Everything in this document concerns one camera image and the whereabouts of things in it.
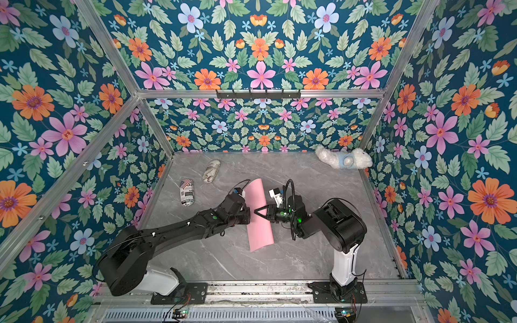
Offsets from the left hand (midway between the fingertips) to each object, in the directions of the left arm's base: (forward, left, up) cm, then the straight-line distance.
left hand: (254, 212), depth 87 cm
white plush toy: (+28, -56, 0) cm, 62 cm away
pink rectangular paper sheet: (-8, -2, -1) cm, 8 cm away
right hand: (-2, -1, +2) cm, 3 cm away
